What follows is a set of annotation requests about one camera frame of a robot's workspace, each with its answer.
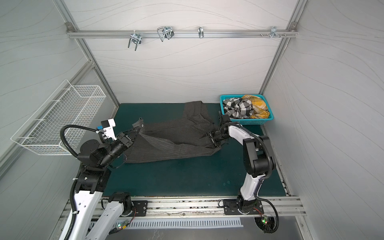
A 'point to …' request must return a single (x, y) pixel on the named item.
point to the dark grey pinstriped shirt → (186, 136)
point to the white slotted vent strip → (139, 224)
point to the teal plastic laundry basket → (259, 121)
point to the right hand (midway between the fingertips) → (203, 138)
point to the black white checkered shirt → (238, 108)
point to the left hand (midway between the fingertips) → (142, 126)
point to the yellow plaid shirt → (260, 109)
